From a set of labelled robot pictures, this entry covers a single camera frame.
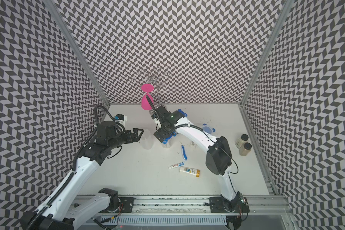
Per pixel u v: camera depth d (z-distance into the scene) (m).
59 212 0.38
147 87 0.84
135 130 0.67
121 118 0.66
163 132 0.75
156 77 1.03
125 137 0.65
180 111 1.15
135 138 0.67
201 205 0.74
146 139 0.83
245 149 0.84
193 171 0.82
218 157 0.49
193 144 0.93
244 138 0.86
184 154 0.91
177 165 0.86
